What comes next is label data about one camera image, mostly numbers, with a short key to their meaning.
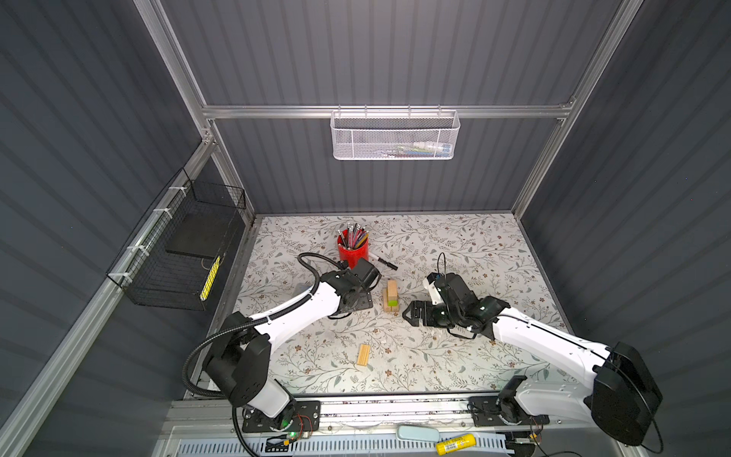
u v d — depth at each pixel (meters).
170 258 0.72
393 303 0.89
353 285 0.62
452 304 0.65
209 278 0.69
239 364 0.43
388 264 1.05
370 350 0.84
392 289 0.89
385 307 0.91
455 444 0.68
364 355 0.83
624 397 0.45
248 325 0.45
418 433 0.69
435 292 0.67
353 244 0.97
